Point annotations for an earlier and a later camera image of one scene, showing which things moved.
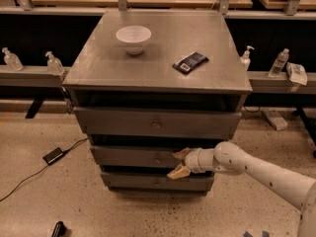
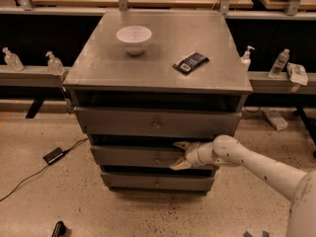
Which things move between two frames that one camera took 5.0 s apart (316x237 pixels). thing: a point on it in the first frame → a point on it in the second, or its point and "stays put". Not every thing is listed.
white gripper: [192, 161] → [191, 154]
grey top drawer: [160, 123] stays put
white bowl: [133, 39] stays put
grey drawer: [135, 157] stays put
